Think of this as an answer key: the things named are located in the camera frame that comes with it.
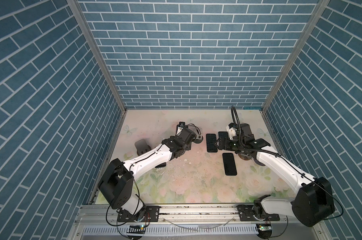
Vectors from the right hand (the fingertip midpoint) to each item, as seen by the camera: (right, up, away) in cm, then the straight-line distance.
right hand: (219, 142), depth 84 cm
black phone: (-2, 0, +17) cm, 17 cm away
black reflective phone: (+8, -15, +10) cm, 20 cm away
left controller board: (-43, -41, -12) cm, 61 cm away
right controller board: (+21, -42, -10) cm, 48 cm away
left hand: (-21, +1, +3) cm, 21 cm away
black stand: (-46, -3, +6) cm, 47 cm away
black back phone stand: (-11, -2, +18) cm, 21 cm away
